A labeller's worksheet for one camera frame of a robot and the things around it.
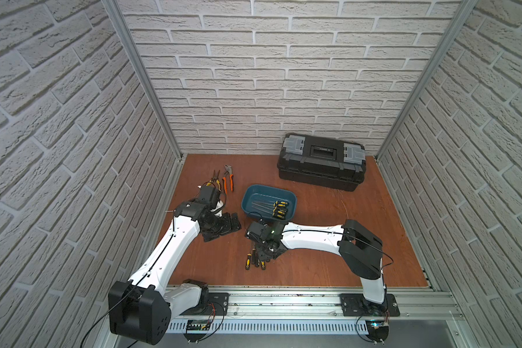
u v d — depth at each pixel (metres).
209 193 0.63
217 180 1.07
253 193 1.01
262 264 0.81
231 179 1.07
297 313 0.74
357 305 0.73
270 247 0.61
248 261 0.83
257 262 0.81
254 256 0.82
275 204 0.98
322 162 0.97
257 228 0.68
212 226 0.65
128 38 0.76
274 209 0.97
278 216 0.95
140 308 0.38
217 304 0.75
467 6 0.68
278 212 0.97
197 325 0.73
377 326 0.71
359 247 0.51
